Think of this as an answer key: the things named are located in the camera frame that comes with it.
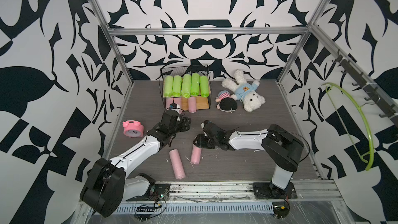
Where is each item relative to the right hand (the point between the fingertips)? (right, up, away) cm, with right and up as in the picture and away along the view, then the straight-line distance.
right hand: (194, 140), depth 88 cm
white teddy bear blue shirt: (+33, +28, +16) cm, 46 cm away
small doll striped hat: (+20, +20, +14) cm, 31 cm away
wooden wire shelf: (+6, +44, +29) cm, 53 cm away
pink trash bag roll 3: (-2, +20, +14) cm, 24 cm away
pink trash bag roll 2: (-11, +22, +15) cm, 29 cm away
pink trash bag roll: (-18, +21, +14) cm, 31 cm away
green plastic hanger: (+66, +2, -27) cm, 71 cm away
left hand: (-4, +13, -2) cm, 14 cm away
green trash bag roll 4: (0, +35, +6) cm, 36 cm away
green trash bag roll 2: (-10, +31, +3) cm, 32 cm away
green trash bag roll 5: (+5, +31, +3) cm, 32 cm away
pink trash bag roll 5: (+1, -6, -5) cm, 8 cm away
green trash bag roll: (-16, +31, +3) cm, 35 cm away
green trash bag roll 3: (-5, +30, +1) cm, 31 cm away
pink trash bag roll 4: (-9, -10, -8) cm, 15 cm away
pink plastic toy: (-33, +7, -3) cm, 34 cm away
